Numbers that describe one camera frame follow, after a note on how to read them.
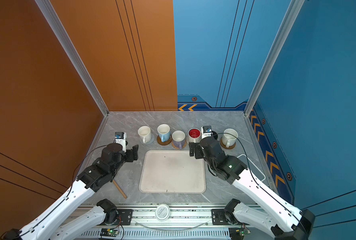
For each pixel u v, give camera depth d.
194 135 1.01
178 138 1.00
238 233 0.70
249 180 0.45
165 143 1.01
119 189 0.83
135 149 0.68
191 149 0.63
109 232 0.71
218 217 0.72
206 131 0.60
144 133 0.95
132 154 0.67
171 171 0.89
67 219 0.46
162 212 0.70
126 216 0.74
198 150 0.63
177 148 0.98
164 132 0.95
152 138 1.02
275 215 0.39
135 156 0.68
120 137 0.63
